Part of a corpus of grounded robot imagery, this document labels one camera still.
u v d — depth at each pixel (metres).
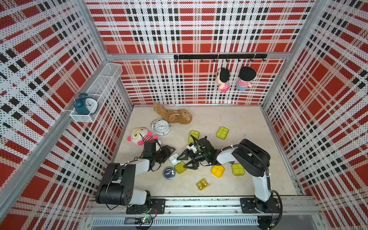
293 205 0.75
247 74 0.94
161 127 1.02
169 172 0.84
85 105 0.62
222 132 1.02
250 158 0.52
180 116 1.02
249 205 0.74
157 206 0.74
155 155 0.75
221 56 0.89
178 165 0.88
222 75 0.94
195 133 1.02
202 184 0.80
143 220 0.69
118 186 0.43
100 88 0.80
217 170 0.85
